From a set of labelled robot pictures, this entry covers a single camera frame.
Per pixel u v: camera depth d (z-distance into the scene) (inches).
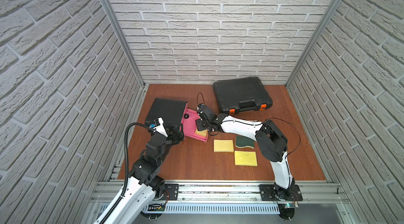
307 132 39.1
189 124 35.7
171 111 32.7
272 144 20.2
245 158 32.7
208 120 27.8
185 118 32.9
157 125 24.9
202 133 34.4
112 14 32.2
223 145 34.5
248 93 42.3
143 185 19.8
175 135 25.9
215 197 29.1
